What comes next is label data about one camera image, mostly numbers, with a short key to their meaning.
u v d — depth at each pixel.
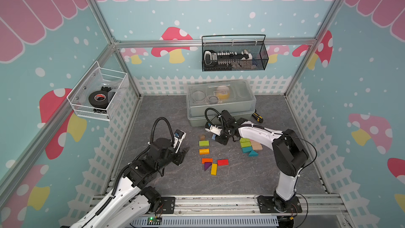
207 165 0.85
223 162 0.88
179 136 0.63
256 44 0.90
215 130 0.82
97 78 0.81
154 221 0.73
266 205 0.74
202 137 0.96
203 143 0.95
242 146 0.93
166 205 0.74
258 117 1.06
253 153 0.89
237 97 0.91
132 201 0.60
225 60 0.87
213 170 0.85
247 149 0.90
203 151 0.92
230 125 0.70
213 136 0.90
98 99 0.71
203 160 0.88
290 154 0.49
